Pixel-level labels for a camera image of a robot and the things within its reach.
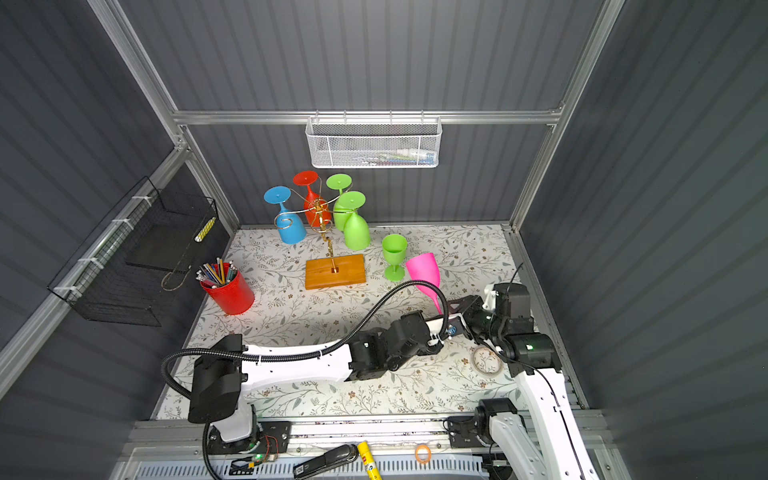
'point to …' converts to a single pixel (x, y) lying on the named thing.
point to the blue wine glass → (291, 226)
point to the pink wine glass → (427, 269)
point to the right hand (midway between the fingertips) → (451, 309)
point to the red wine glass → (317, 212)
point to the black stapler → (336, 457)
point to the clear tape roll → (486, 361)
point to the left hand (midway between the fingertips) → (441, 313)
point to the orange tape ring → (423, 453)
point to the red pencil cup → (227, 289)
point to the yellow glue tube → (365, 452)
